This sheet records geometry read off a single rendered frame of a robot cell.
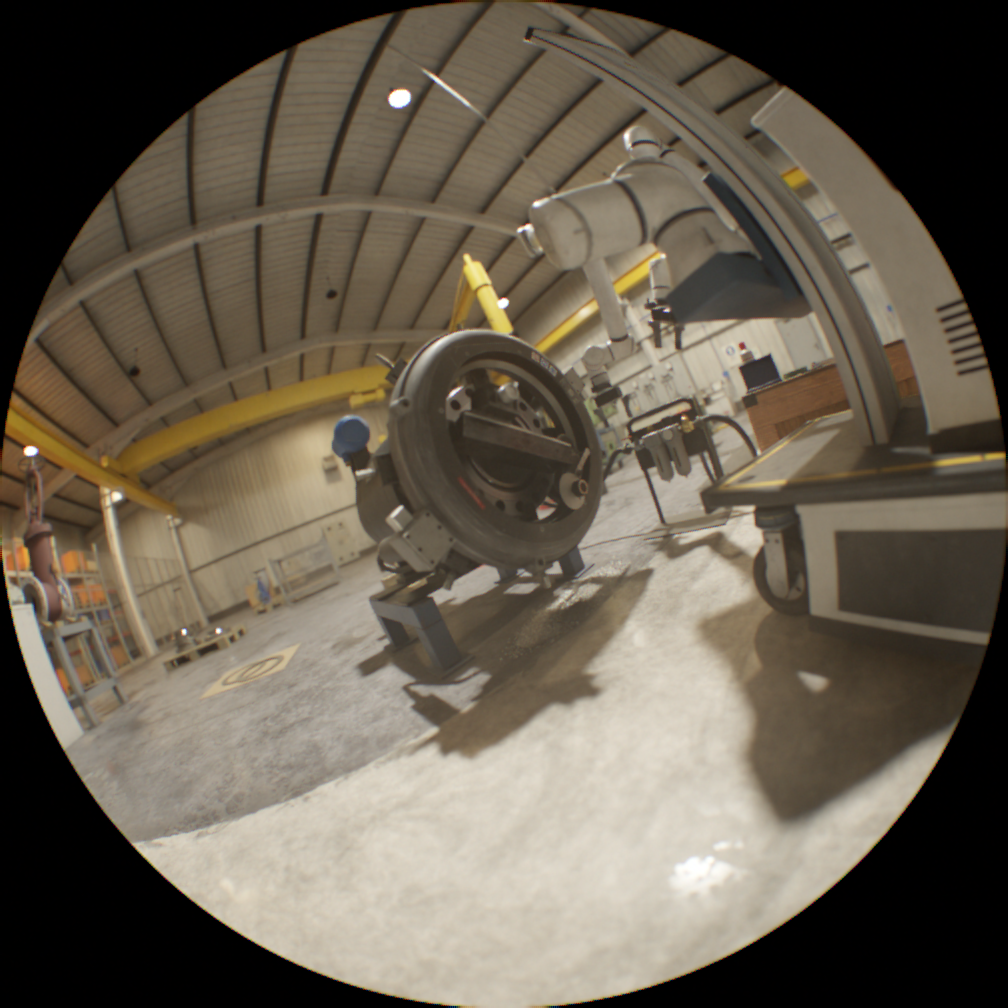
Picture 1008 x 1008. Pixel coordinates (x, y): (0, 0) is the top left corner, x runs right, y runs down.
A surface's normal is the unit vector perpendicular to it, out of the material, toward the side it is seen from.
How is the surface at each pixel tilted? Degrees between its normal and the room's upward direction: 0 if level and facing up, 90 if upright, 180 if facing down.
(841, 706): 0
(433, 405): 90
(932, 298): 90
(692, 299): 90
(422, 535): 90
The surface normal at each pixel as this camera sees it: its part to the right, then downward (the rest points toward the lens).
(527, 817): -0.37, -0.93
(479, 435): 0.60, -0.21
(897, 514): -0.90, 0.37
